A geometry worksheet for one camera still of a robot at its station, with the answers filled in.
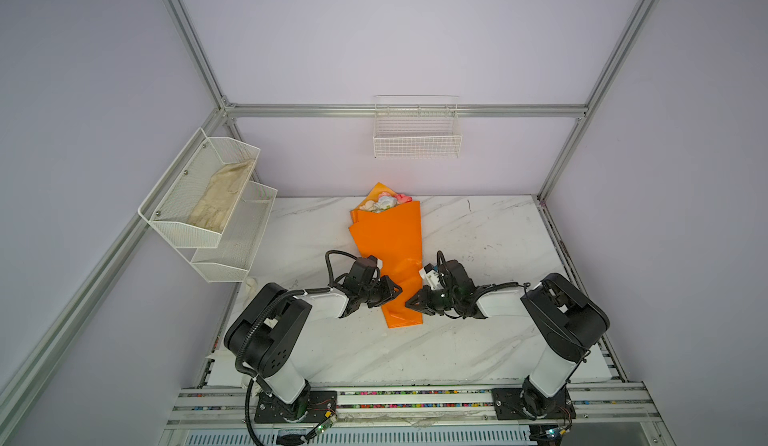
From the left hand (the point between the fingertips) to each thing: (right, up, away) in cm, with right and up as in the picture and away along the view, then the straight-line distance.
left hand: (400, 291), depth 90 cm
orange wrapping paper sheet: (-2, +16, +17) cm, 24 cm away
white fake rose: (-6, +29, +21) cm, 36 cm away
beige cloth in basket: (-50, +28, -10) cm, 58 cm away
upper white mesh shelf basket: (-55, +26, -12) cm, 62 cm away
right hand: (+2, -4, -3) cm, 5 cm away
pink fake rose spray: (+1, +31, +25) cm, 39 cm away
